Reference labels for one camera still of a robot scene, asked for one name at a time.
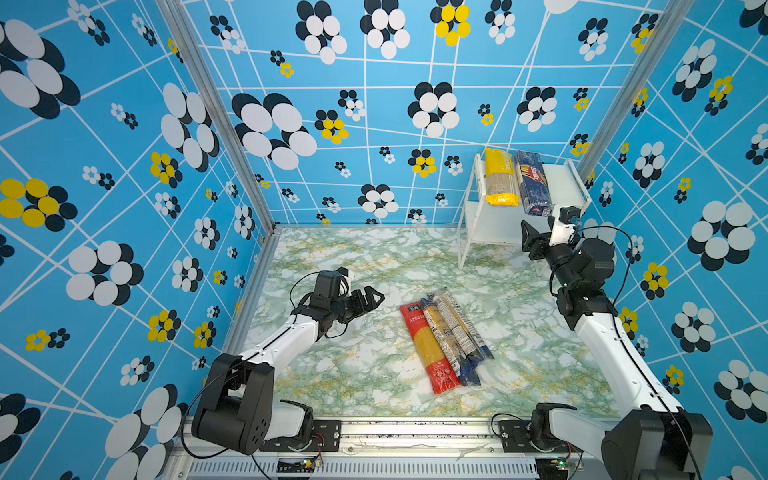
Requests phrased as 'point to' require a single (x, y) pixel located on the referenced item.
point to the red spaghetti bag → (439, 369)
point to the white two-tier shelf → (502, 224)
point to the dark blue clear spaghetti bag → (466, 369)
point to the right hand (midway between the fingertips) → (540, 220)
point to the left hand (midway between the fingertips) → (376, 300)
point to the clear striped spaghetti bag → (469, 341)
